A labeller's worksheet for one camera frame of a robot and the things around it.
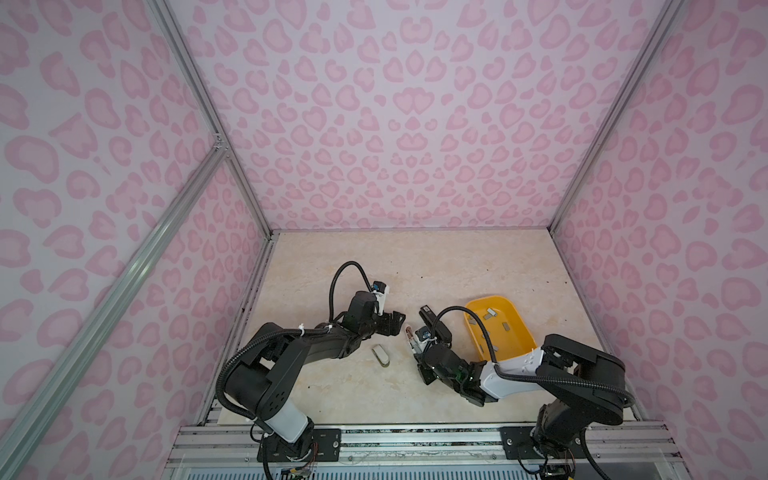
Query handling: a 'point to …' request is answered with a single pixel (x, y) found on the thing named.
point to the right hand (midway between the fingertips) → (418, 354)
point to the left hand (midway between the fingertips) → (397, 310)
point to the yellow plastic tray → (507, 332)
